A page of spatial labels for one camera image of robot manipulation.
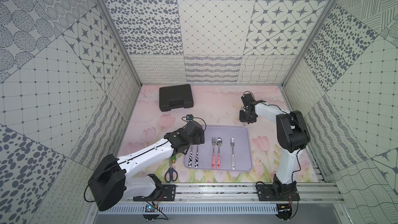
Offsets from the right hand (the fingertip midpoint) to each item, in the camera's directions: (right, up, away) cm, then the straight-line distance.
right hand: (245, 121), depth 100 cm
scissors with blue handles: (-44, -25, -20) cm, 55 cm away
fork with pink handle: (-22, -10, -9) cm, 26 cm away
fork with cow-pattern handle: (-35, -20, -16) cm, 43 cm away
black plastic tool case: (-48, +16, +9) cm, 51 cm away
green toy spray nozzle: (-44, -19, -16) cm, 50 cm away
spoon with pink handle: (-19, -11, -10) cm, 24 cm away
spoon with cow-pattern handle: (-31, -20, -17) cm, 41 cm away
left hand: (-30, -3, -17) cm, 35 cm away
